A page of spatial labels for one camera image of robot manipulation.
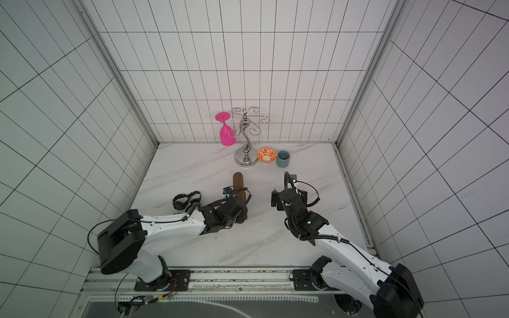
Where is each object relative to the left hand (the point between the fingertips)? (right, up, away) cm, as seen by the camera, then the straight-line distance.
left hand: (240, 213), depth 86 cm
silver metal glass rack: (+2, +26, +27) cm, 37 cm away
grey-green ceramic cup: (+22, +24, +19) cm, 38 cm away
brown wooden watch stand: (-1, +13, +6) cm, 15 cm away
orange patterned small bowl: (+13, +26, +25) cm, 38 cm away
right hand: (+19, +12, -4) cm, 23 cm away
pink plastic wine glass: (-8, +36, +15) cm, 40 cm away
